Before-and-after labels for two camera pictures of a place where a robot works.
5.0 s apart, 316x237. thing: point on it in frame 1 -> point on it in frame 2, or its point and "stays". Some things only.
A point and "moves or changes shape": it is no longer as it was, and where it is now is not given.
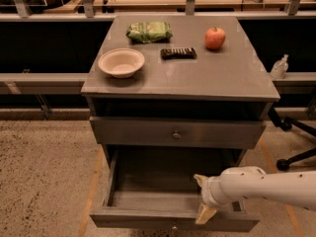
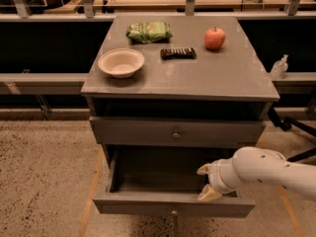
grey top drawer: (179, 132) stays
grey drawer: (156, 188) moves or changes shape
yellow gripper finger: (200, 179) -> (204, 170)
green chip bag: (149, 32) stays
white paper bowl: (122, 62) stays
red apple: (214, 38) stays
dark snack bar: (178, 53) stays
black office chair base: (286, 123) stays
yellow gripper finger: (205, 213) -> (208, 194)
